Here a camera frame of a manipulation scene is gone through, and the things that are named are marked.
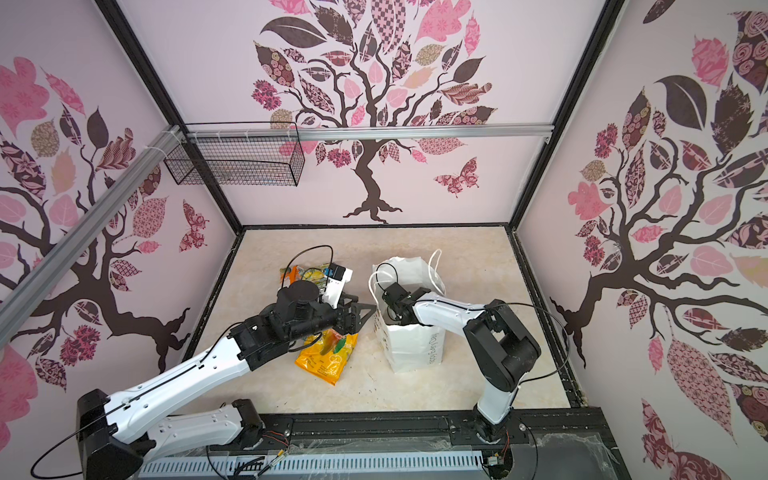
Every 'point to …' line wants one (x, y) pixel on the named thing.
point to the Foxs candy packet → (316, 274)
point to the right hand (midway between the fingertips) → (402, 341)
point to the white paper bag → (407, 347)
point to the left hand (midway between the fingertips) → (367, 309)
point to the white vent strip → (451, 465)
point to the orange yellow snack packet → (326, 354)
